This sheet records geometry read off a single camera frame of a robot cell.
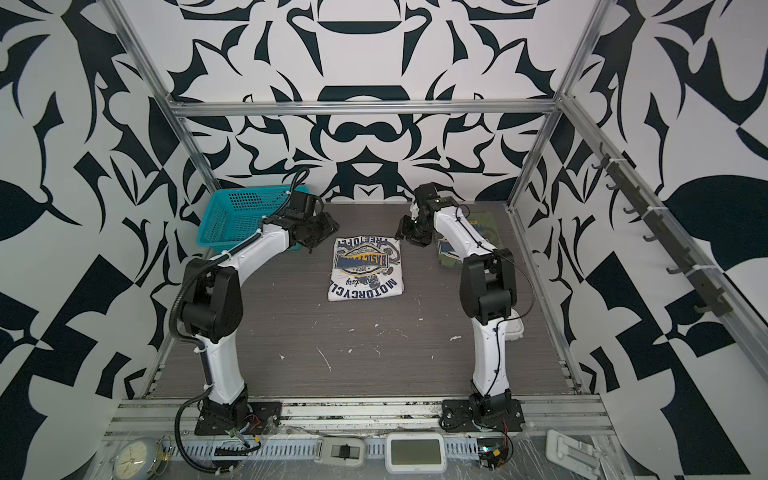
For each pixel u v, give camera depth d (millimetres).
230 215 1151
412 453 663
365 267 963
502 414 686
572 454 685
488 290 552
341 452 675
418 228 834
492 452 709
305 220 771
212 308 517
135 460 653
